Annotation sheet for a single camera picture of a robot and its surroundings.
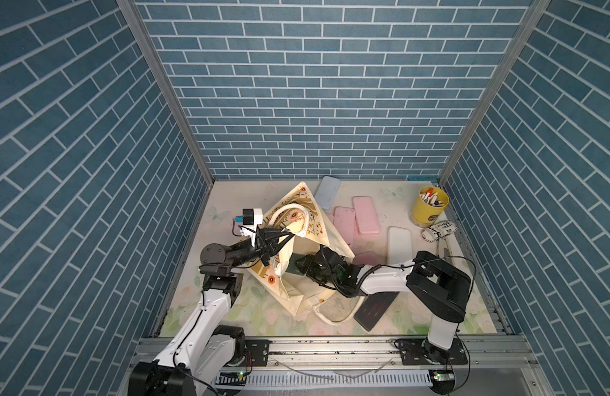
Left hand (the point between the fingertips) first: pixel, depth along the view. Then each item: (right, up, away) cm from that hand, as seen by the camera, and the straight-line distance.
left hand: (299, 241), depth 63 cm
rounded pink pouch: (+25, -11, +30) cm, 41 cm away
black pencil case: (+23, -25, +18) cm, 38 cm away
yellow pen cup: (+49, +9, +32) cm, 59 cm away
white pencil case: (+38, -7, +33) cm, 51 cm away
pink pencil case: (+28, +4, +51) cm, 58 cm away
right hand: (-2, -12, +22) cm, 25 cm away
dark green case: (-4, -12, +20) cm, 24 cm away
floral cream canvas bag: (-6, -14, +13) cm, 20 cm away
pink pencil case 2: (+16, +3, +40) cm, 43 cm away
